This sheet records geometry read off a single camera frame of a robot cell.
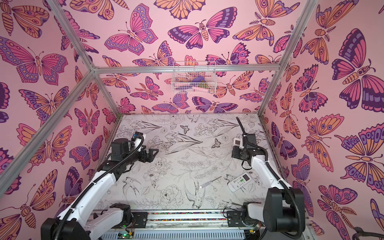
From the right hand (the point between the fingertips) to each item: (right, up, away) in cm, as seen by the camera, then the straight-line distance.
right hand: (238, 150), depth 88 cm
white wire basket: (-26, +46, +9) cm, 54 cm away
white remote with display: (-3, -19, -4) cm, 19 cm away
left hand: (-49, +3, -7) cm, 49 cm away
